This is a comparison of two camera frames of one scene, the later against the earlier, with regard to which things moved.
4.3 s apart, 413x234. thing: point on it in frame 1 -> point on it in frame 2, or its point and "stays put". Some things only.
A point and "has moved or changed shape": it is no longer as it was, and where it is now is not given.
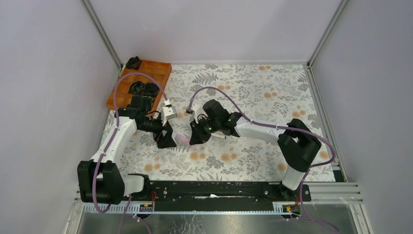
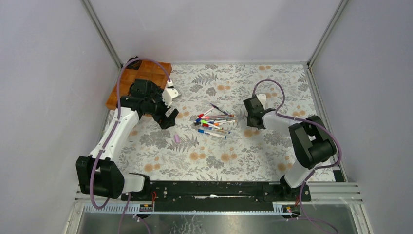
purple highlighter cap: [181, 138] has moved or changed shape
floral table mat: [272, 94] stays put
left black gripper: [166, 141] -> [164, 122]
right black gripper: [198, 136] -> [249, 121]
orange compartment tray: [158, 72] stays put
